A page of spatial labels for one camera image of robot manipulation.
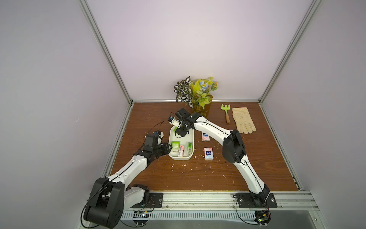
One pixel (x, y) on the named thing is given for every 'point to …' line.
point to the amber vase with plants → (197, 93)
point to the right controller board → (262, 217)
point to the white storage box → (189, 137)
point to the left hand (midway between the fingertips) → (172, 146)
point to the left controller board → (140, 218)
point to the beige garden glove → (243, 120)
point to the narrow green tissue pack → (189, 148)
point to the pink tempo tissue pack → (205, 137)
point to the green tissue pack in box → (176, 147)
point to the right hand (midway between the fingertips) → (180, 126)
